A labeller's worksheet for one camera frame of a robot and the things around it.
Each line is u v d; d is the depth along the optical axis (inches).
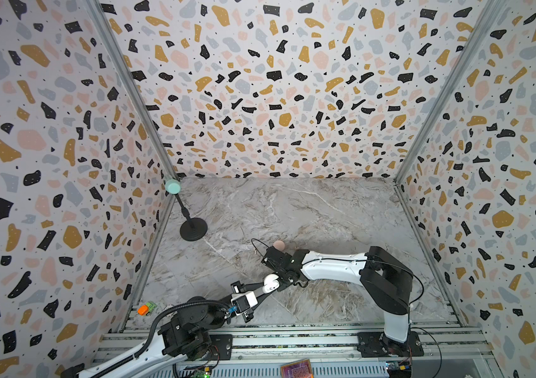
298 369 27.2
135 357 20.3
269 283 23.9
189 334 21.3
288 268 26.0
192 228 39.5
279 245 38.2
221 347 28.8
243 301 20.5
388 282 19.1
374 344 29.4
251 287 23.9
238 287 23.6
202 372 27.6
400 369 28.2
